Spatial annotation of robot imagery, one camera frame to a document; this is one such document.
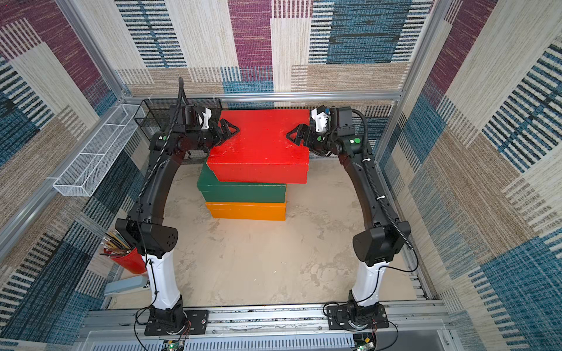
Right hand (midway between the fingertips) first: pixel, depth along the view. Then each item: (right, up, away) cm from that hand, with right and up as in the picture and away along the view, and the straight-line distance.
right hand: (296, 143), depth 76 cm
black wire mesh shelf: (-62, +17, +21) cm, 68 cm away
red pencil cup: (-57, -41, +2) cm, 70 cm away
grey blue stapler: (-58, -50, +3) cm, 76 cm away
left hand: (-21, +3, +2) cm, 22 cm away
